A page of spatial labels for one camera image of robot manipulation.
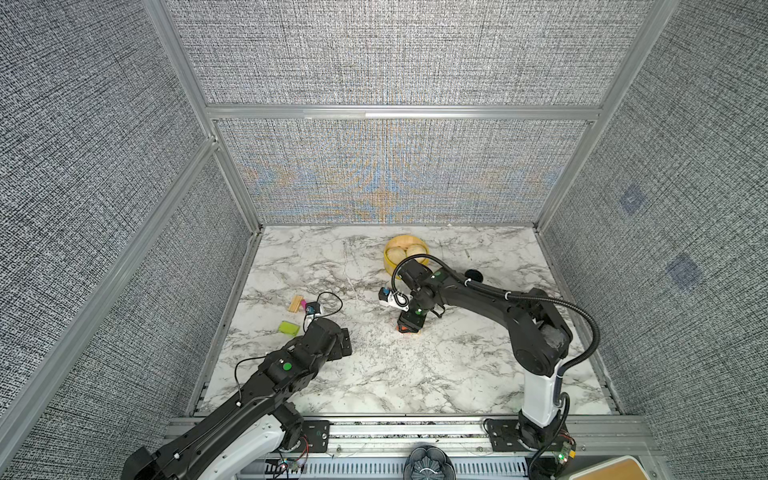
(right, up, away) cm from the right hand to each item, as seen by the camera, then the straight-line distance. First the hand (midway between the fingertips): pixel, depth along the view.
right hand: (405, 316), depth 91 cm
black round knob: (+4, -29, -23) cm, 37 cm away
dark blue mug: (+23, +13, +6) cm, 27 cm away
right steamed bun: (+5, +21, +13) cm, 25 cm away
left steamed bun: (-2, +19, +11) cm, 22 cm away
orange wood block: (-1, -2, -7) cm, 7 cm away
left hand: (-20, -3, -11) cm, 23 cm away
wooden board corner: (+46, -28, -26) cm, 59 cm away
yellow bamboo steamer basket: (+1, +24, +18) cm, 30 cm away
